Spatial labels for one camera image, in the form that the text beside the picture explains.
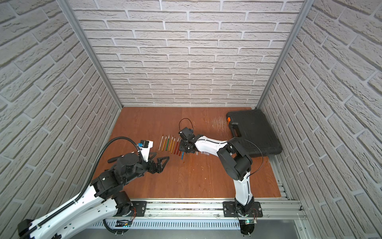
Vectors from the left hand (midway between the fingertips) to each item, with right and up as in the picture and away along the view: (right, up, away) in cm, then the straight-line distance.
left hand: (165, 154), depth 70 cm
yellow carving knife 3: (0, 0, +27) cm, 27 cm away
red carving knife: (+2, -1, +27) cm, 27 cm away
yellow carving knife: (-6, +1, +27) cm, 28 cm away
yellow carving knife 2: (-2, +1, +27) cm, 27 cm away
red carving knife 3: (+5, -4, +24) cm, 25 cm away
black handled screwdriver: (-38, -8, +21) cm, 44 cm away
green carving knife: (-4, +1, +27) cm, 28 cm away
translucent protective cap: (+21, -4, +23) cm, 31 cm away
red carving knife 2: (+3, -4, +24) cm, 25 cm away
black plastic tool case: (+54, +11, +30) cm, 62 cm away
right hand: (+7, -1, +24) cm, 25 cm away
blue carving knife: (+7, -5, +21) cm, 22 cm away
